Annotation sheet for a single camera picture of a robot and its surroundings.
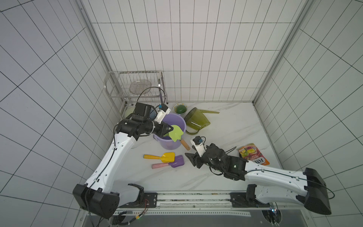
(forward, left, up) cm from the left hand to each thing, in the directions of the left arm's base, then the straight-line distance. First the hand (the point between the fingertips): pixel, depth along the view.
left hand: (169, 131), depth 70 cm
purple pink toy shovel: (-6, -5, -25) cm, 26 cm away
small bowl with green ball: (+35, -5, -22) cm, 42 cm away
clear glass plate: (+35, +22, 0) cm, 41 cm away
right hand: (-8, -8, -8) cm, 14 cm away
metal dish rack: (+48, +43, -11) cm, 65 cm away
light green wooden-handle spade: (0, -3, -2) cm, 4 cm away
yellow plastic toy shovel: (-3, +3, -26) cm, 26 cm away
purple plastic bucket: (0, +2, -12) cm, 12 cm away
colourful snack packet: (0, -50, -23) cm, 55 cm away
